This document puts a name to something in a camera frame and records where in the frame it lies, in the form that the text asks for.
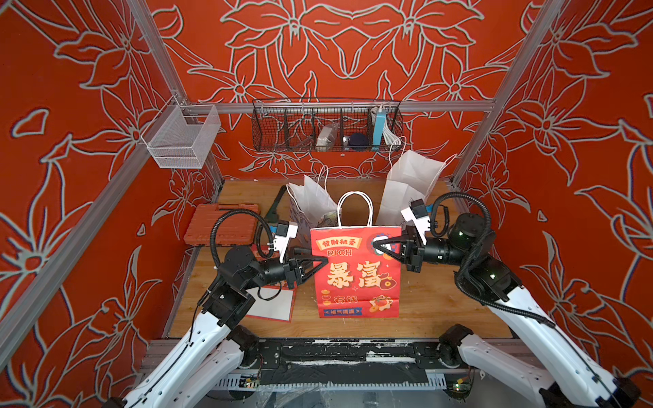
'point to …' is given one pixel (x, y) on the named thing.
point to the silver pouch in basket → (326, 138)
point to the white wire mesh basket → (181, 135)
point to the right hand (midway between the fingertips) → (374, 248)
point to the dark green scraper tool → (272, 216)
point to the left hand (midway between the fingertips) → (324, 261)
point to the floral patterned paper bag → (312, 206)
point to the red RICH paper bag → (273, 300)
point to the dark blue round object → (359, 141)
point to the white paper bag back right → (411, 177)
